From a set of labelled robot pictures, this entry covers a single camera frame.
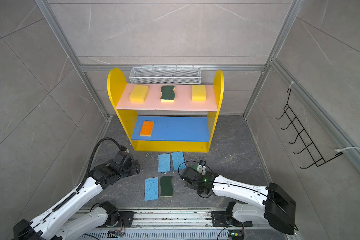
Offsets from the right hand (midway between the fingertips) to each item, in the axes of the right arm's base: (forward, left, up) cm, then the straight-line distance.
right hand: (192, 181), depth 82 cm
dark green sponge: (-1, +15, -5) cm, 16 cm away
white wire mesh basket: (+61, +14, +30) cm, 69 cm away
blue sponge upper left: (+13, +17, -4) cm, 22 cm away
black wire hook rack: (-2, -50, +27) cm, 57 cm away
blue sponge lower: (-3, +23, -3) cm, 23 cm away
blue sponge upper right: (+14, +8, -3) cm, 16 cm away
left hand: (+7, +31, +9) cm, 33 cm away
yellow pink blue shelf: (+34, +4, +8) cm, 35 cm away
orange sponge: (+30, +27, +11) cm, 42 cm away
